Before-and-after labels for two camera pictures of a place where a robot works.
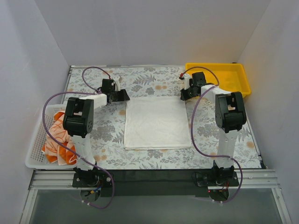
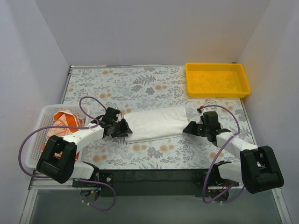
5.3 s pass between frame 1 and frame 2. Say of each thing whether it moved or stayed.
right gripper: moved
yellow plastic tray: stayed
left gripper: moved
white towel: moved
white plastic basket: stayed
